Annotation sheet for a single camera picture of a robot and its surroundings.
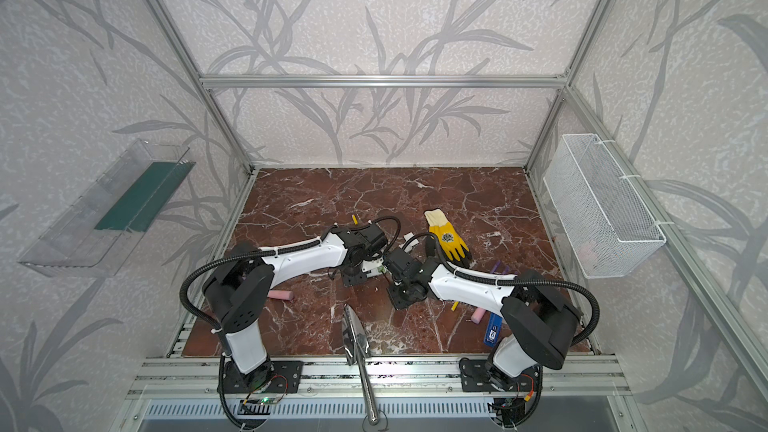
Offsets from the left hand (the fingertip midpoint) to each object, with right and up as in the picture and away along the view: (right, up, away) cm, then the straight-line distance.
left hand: (356, 263), depth 90 cm
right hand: (+12, -6, -5) cm, 15 cm away
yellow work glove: (+29, +6, +8) cm, 31 cm away
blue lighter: (+38, -15, -12) cm, 43 cm away
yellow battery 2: (+29, -11, -5) cm, 32 cm away
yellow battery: (-3, +12, +15) cm, 19 cm away
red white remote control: (+6, +1, -9) cm, 11 cm away
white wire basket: (+57, +14, -28) cm, 65 cm away
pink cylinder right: (+35, -13, -8) cm, 38 cm away
